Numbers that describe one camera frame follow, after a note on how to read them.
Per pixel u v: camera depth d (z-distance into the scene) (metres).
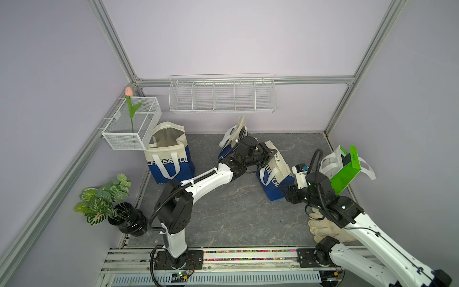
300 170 0.65
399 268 0.41
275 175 0.77
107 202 0.65
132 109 0.84
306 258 0.73
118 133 0.69
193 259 0.74
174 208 0.46
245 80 0.92
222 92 0.99
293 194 0.64
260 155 0.69
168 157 0.82
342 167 0.72
